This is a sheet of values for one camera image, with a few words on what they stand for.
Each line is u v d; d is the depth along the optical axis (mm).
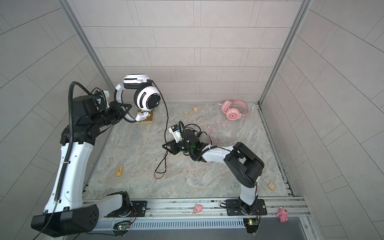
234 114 1020
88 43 832
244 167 468
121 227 642
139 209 704
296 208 725
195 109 1119
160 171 828
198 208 696
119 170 822
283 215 678
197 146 683
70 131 408
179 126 727
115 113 572
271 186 770
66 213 348
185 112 1110
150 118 1117
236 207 708
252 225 678
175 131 737
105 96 525
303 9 716
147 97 502
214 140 962
